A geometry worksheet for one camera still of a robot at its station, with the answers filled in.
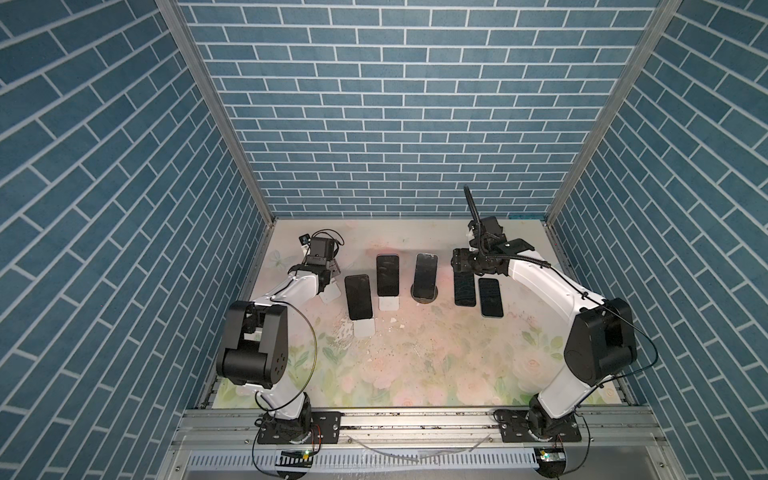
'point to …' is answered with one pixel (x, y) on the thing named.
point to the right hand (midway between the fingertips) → (464, 262)
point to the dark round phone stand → (424, 300)
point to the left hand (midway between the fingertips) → (329, 265)
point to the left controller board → (294, 459)
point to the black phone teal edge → (491, 297)
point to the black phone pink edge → (388, 275)
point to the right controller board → (550, 462)
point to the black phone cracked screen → (464, 289)
